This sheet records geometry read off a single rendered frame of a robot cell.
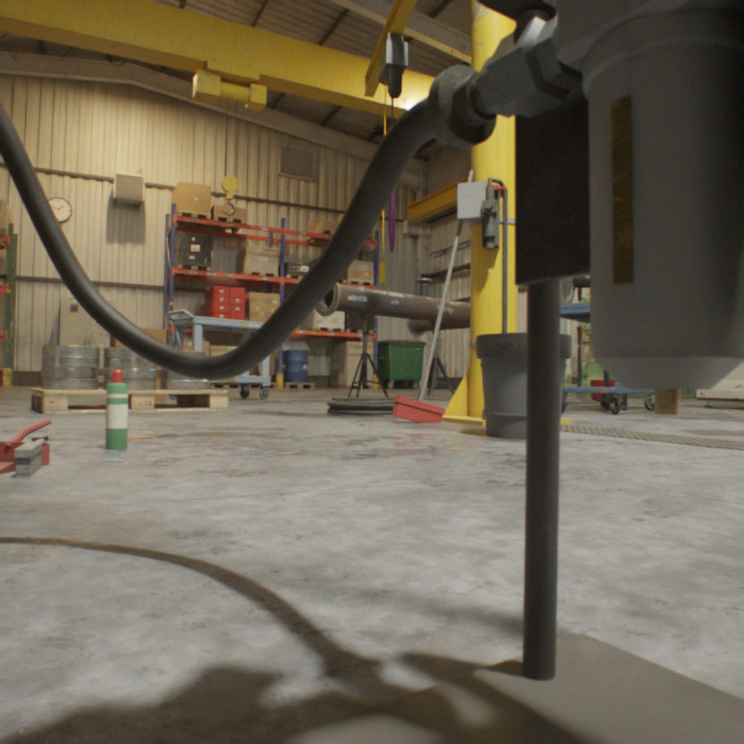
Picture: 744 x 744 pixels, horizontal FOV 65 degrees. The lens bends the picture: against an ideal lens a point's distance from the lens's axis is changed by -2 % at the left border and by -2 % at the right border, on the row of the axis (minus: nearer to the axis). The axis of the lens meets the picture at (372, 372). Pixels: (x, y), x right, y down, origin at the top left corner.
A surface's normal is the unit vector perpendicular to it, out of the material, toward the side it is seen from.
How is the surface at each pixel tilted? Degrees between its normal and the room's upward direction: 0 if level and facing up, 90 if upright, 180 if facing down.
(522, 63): 120
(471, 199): 90
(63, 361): 90
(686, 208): 90
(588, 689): 0
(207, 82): 90
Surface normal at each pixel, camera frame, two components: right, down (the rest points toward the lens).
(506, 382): -0.57, 0.07
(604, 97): -0.96, -0.01
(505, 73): -0.73, 0.48
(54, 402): 0.58, 0.00
